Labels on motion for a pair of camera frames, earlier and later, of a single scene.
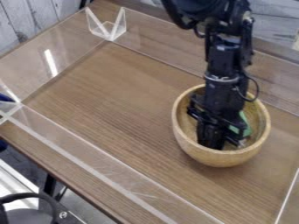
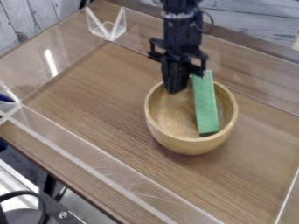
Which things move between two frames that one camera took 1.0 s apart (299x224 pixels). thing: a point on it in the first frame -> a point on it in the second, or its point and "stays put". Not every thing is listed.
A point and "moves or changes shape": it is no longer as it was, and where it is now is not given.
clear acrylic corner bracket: [109, 30] stays put
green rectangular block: [247, 131] moves or changes shape
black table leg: [50, 185] stays put
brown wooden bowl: [235, 155] -> [173, 120]
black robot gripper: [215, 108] -> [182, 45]
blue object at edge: [4, 97] stays put
